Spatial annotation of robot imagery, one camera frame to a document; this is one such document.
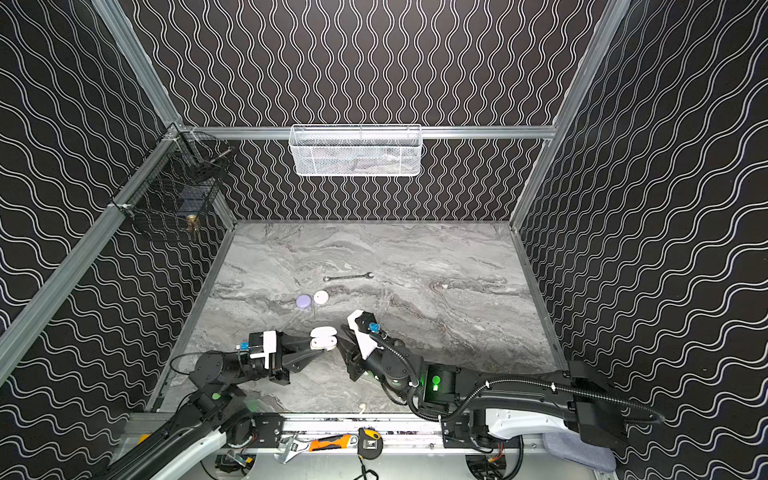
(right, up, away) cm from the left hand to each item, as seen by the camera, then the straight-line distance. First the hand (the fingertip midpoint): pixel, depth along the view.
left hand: (321, 349), depth 59 cm
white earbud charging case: (-8, +5, +38) cm, 40 cm away
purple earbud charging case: (-14, +3, +38) cm, 41 cm away
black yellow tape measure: (+9, -26, +11) cm, 29 cm away
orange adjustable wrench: (-10, -27, +13) cm, 32 cm away
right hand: (+2, +2, +6) cm, 7 cm away
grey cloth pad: (+57, -27, +12) cm, 64 cm away
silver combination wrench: (+6, +12, +45) cm, 47 cm away
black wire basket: (-53, +37, +33) cm, 73 cm away
